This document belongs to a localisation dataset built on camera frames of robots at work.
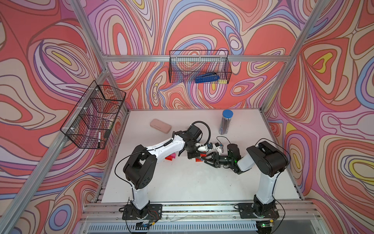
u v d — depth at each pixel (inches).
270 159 20.6
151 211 28.8
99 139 28.8
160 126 42.5
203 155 33.7
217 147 35.1
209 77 35.8
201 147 30.1
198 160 35.8
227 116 35.7
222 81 33.1
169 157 35.8
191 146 28.8
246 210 28.9
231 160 31.1
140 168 18.6
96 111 31.6
